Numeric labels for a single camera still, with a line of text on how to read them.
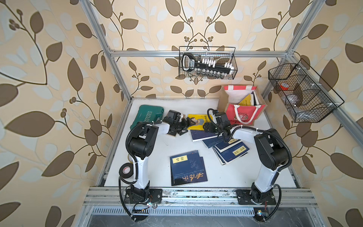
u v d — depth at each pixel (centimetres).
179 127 87
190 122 91
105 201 74
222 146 87
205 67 85
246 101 98
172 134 97
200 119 103
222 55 91
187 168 83
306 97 73
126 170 83
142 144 54
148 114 105
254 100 93
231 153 87
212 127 87
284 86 81
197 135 96
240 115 94
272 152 49
